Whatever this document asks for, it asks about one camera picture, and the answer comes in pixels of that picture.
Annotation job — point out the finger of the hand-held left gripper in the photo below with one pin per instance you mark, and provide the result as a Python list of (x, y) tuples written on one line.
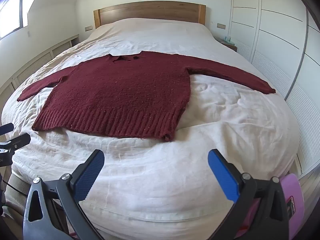
[(20, 141), (6, 128)]

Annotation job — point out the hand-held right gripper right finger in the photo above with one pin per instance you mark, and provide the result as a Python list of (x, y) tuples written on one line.
[(222, 175)]

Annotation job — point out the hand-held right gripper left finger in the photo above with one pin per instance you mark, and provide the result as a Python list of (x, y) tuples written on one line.
[(90, 175)]

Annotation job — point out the maroon knit sweater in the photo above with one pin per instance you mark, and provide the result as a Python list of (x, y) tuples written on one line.
[(120, 92)]

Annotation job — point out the bed with white sheet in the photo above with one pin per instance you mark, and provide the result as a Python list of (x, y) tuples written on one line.
[(155, 170)]

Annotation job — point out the pink plastic object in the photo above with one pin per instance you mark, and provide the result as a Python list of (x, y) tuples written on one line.
[(291, 187)]

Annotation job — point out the white louvered low cabinet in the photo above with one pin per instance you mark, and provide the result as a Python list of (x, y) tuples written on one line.
[(37, 62)]

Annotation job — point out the window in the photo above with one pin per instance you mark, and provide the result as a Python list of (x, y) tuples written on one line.
[(11, 12)]

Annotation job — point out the wooden nightstand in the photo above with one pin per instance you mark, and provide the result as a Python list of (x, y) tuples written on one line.
[(228, 45)]

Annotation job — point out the white panelled wardrobe doors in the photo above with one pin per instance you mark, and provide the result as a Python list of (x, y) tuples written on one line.
[(280, 42)]

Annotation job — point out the wooden headboard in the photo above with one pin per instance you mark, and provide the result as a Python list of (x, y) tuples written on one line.
[(150, 12)]

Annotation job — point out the beige wall switch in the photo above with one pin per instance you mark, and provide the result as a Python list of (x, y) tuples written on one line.
[(221, 25), (88, 28)]

